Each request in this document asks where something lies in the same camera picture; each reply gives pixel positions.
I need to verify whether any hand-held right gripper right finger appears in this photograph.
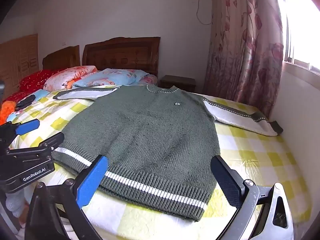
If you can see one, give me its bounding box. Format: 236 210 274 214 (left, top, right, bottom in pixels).
210 155 294 240

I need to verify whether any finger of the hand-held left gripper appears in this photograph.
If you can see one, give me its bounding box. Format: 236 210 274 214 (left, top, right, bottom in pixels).
0 119 40 143
6 132 65 156

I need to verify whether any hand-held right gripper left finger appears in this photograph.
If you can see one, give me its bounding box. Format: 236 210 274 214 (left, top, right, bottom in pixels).
24 154 109 240

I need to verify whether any green knit sweater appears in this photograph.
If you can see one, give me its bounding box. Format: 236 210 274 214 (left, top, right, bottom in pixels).
52 84 284 222

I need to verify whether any person's left hand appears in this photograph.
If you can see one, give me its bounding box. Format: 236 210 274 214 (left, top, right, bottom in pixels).
4 189 28 218

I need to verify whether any black object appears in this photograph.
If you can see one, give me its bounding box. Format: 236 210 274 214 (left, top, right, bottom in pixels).
15 95 36 111

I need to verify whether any orange cloth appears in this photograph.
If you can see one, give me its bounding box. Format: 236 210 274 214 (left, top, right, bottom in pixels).
0 100 17 125

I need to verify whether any light blue cloth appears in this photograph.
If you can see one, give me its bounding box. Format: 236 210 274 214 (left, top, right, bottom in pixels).
32 89 51 101

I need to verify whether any yellow checked bed sheet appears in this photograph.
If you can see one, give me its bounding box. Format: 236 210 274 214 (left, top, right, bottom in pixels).
7 89 313 240

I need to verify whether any red patterned blanket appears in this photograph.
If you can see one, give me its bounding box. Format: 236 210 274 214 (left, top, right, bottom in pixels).
4 69 66 103

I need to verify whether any pink floral pillow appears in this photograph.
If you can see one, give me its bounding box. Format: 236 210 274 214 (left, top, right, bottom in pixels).
43 65 98 91

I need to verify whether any wooden wardrobe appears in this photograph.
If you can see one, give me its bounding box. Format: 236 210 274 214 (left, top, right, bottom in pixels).
0 33 39 98

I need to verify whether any small wooden headboard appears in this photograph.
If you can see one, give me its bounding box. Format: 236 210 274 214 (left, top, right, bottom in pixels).
42 45 80 71

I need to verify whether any blue floral pillow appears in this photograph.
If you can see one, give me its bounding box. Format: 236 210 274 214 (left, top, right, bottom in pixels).
72 68 149 88

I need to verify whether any large carved wooden headboard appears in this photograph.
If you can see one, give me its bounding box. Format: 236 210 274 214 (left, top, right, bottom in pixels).
82 37 161 77

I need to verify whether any dark wooden nightstand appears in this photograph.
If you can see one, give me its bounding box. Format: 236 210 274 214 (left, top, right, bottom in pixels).
160 75 197 93

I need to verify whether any pink floral curtain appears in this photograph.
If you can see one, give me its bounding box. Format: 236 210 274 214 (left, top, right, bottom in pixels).
203 0 286 118

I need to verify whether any window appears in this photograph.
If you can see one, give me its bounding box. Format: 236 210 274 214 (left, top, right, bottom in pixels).
274 0 320 76

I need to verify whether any thin wall cable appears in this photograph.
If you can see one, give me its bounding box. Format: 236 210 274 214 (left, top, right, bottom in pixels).
196 0 213 26

